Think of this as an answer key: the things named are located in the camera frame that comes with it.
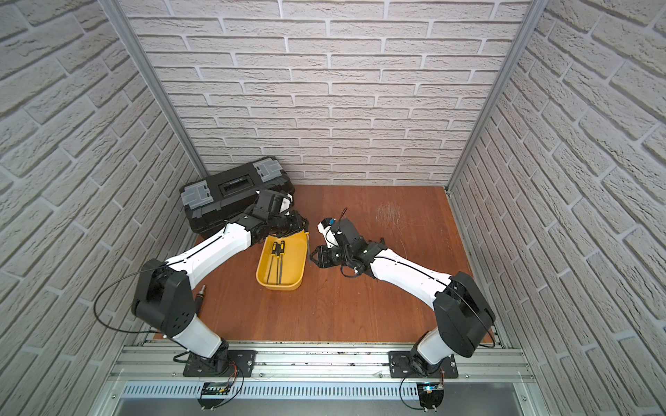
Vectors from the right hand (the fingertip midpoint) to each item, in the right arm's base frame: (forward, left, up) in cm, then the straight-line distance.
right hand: (316, 256), depth 81 cm
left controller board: (-33, +31, -16) cm, 48 cm away
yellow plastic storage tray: (+6, +14, -13) cm, 20 cm away
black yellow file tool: (+9, +18, -13) cm, 24 cm away
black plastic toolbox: (+22, +38, +4) cm, 44 cm away
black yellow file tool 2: (+10, +15, -13) cm, 22 cm away
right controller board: (-38, -30, -15) cm, 50 cm away
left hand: (+12, +1, +4) cm, 13 cm away
